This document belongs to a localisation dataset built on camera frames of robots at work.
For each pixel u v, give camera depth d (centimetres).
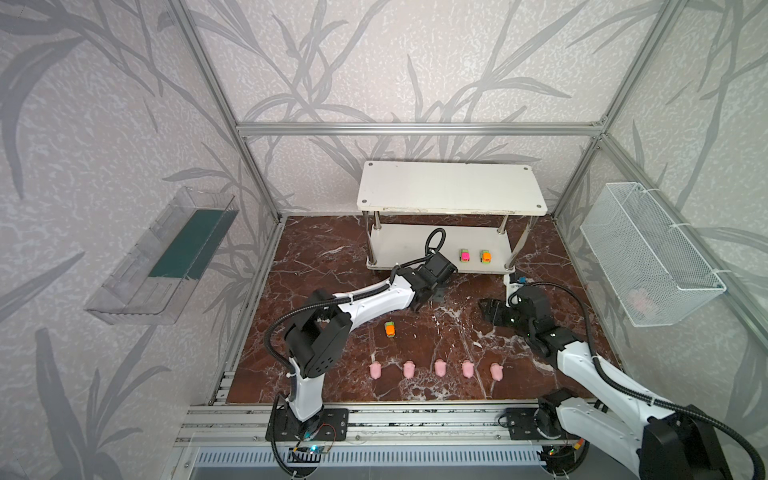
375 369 82
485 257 96
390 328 89
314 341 48
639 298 74
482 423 75
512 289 77
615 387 47
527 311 66
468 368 82
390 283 58
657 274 62
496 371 81
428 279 69
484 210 75
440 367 82
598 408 58
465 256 99
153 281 64
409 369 81
